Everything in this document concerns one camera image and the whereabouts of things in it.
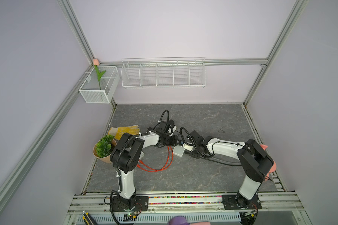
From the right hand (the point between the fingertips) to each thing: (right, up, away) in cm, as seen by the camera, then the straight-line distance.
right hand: (193, 149), depth 93 cm
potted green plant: (-54, +4, -15) cm, 56 cm away
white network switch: (-10, 0, -2) cm, 10 cm away
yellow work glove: (-55, +11, +10) cm, 57 cm away
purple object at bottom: (-11, -30, -23) cm, 40 cm away
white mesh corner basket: (-61, +43, -4) cm, 75 cm away
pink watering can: (+41, -5, -18) cm, 46 cm away
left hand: (-9, +4, +1) cm, 10 cm away
